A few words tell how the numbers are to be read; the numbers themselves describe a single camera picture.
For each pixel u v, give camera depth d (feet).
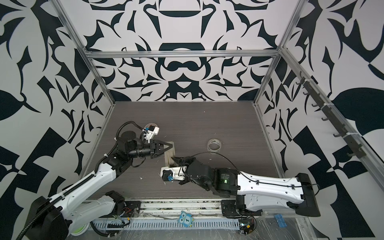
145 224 2.34
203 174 1.47
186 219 2.30
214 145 3.16
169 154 2.21
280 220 2.30
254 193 1.48
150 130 2.29
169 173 1.65
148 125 3.43
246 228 2.33
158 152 2.14
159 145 2.18
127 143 1.89
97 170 1.70
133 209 2.42
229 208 2.43
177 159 1.95
